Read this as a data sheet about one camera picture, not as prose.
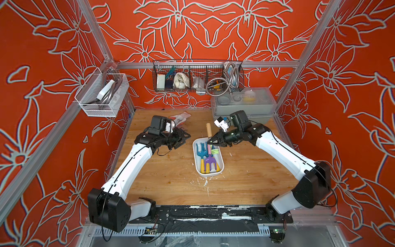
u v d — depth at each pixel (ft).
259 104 3.23
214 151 2.24
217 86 2.90
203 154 3.03
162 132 2.04
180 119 3.74
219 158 2.88
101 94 2.28
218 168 2.81
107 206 1.26
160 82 2.97
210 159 2.95
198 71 3.12
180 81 2.95
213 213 2.44
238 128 2.03
